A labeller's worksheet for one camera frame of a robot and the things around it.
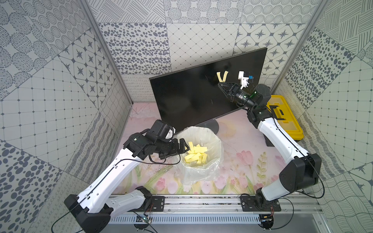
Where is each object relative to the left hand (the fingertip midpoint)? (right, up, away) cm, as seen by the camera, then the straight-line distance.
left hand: (182, 147), depth 67 cm
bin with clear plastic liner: (+5, -9, -9) cm, 14 cm away
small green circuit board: (-18, -37, +3) cm, 41 cm away
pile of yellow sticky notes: (+7, -4, +4) cm, 9 cm away
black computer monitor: (+2, +33, +66) cm, 74 cm away
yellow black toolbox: (+62, +18, +26) cm, 70 cm away
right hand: (+17, +29, +1) cm, 34 cm away
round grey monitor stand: (+21, +8, +39) cm, 45 cm away
